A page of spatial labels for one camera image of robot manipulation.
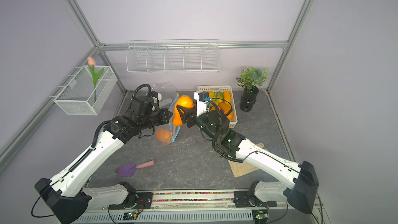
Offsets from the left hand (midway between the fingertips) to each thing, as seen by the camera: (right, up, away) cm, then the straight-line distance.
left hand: (172, 115), depth 71 cm
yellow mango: (+31, +10, +38) cm, 50 cm away
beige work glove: (+34, -30, +11) cm, 47 cm away
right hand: (+6, +5, -8) cm, 12 cm away
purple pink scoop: (-27, -30, +13) cm, 42 cm away
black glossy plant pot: (+44, +9, +31) cm, 54 cm away
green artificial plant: (+42, +21, +20) cm, 51 cm away
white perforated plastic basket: (+28, +17, +45) cm, 55 cm away
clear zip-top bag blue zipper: (+1, -11, -4) cm, 11 cm away
